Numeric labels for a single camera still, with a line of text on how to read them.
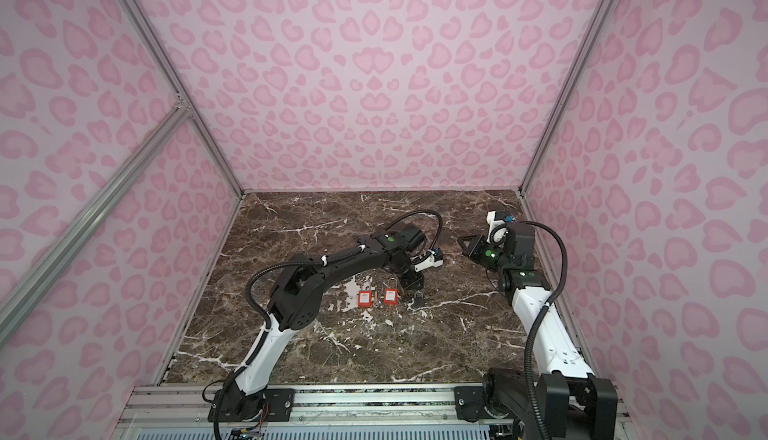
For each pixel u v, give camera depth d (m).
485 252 0.70
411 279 0.83
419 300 0.90
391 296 0.90
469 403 0.73
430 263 0.84
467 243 0.79
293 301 0.57
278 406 0.73
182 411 0.74
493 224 0.73
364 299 0.90
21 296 0.51
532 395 0.39
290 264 0.59
